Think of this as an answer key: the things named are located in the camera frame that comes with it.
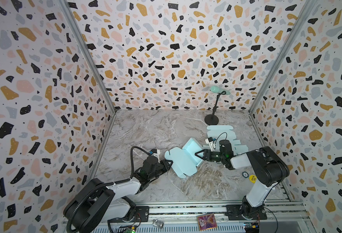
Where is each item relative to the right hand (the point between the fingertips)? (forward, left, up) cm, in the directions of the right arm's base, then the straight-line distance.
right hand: (197, 153), depth 90 cm
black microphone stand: (+33, -14, -6) cm, 37 cm away
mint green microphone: (+29, -10, +27) cm, 41 cm away
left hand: (-7, +14, +3) cm, 15 cm away
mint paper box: (-4, +8, -6) cm, 11 cm away
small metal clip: (-36, +22, -3) cm, 43 cm away
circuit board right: (-37, -25, -7) cm, 45 cm away
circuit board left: (-39, +34, -5) cm, 52 cm away
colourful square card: (-35, -3, -3) cm, 36 cm away
